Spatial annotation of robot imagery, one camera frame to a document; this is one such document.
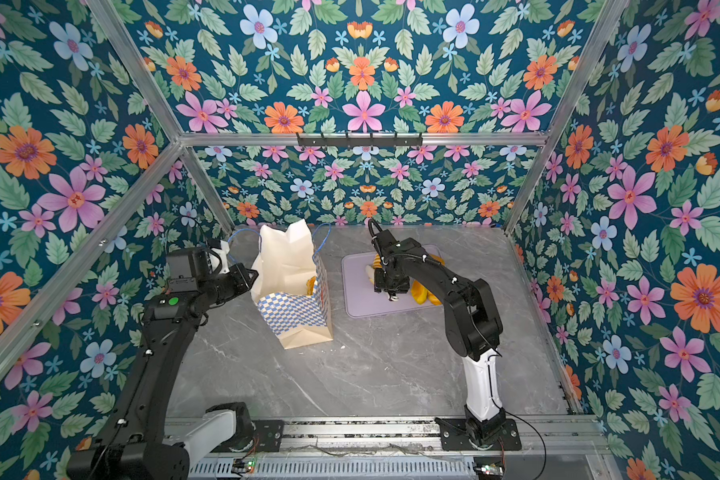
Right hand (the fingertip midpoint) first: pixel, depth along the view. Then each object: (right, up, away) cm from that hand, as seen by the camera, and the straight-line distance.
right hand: (384, 286), depth 93 cm
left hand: (-31, +8, -20) cm, 38 cm away
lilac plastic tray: (-8, -4, +6) cm, 11 cm away
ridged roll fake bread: (-25, 0, +7) cm, 26 cm away
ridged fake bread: (-2, +7, +12) cm, 14 cm away
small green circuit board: (-32, -41, -22) cm, 57 cm away
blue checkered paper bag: (-32, -1, +8) cm, 33 cm away
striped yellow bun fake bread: (+16, -4, +3) cm, 16 cm away
